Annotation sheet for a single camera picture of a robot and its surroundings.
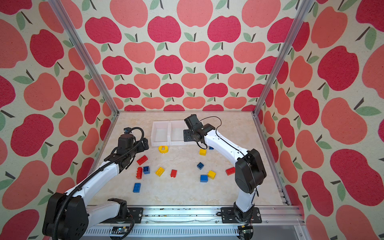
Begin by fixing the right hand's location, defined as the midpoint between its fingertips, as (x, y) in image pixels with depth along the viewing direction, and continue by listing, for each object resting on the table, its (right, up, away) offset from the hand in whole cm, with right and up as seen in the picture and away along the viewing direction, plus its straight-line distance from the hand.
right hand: (194, 134), depth 88 cm
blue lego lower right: (+6, -26, -2) cm, 27 cm away
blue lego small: (-28, -21, -2) cm, 35 cm away
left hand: (-30, -5, -1) cm, 31 cm away
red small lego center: (-12, -24, 0) cm, 27 cm away
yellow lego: (+10, -24, -2) cm, 26 cm away
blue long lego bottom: (-32, -30, -6) cm, 44 cm away
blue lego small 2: (+4, -20, +2) cm, 20 cm away
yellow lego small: (+6, -12, +8) cm, 16 cm away
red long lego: (-33, -17, +5) cm, 37 cm away
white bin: (-25, -1, +20) cm, 32 cm away
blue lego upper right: (+12, -10, +10) cm, 18 cm away
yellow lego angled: (-21, -23, 0) cm, 31 cm away
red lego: (+23, -23, +2) cm, 32 cm away
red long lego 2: (-33, -23, -2) cm, 40 cm away
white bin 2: (-13, 0, +19) cm, 23 cm away
